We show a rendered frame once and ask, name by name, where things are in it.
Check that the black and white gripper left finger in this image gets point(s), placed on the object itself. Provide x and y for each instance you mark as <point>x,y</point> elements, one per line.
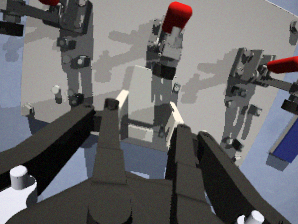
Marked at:
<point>27,169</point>

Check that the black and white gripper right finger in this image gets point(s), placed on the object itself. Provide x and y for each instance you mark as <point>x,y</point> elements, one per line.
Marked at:
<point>232,196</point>

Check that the grey fixture plate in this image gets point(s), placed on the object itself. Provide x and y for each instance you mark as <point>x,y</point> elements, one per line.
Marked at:
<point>117,38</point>

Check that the dark blue rectangular block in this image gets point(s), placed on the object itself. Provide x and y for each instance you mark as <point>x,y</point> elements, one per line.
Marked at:
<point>286,147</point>

